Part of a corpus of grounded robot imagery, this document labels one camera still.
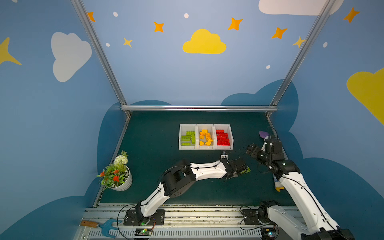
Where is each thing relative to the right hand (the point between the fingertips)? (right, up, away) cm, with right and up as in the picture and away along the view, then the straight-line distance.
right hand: (254, 148), depth 81 cm
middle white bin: (-25, +5, +24) cm, 35 cm away
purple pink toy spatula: (+17, +7, +27) cm, 33 cm away
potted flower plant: (-71, -13, -9) cm, 73 cm away
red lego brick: (-13, +3, +21) cm, 25 cm away
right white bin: (-9, +10, +25) cm, 29 cm away
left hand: (-11, -16, +8) cm, 21 cm away
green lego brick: (-8, -10, -9) cm, 16 cm away
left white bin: (-41, +11, +25) cm, 50 cm away
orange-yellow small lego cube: (-23, +4, +23) cm, 33 cm away
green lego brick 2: (-37, +6, +26) cm, 45 cm away
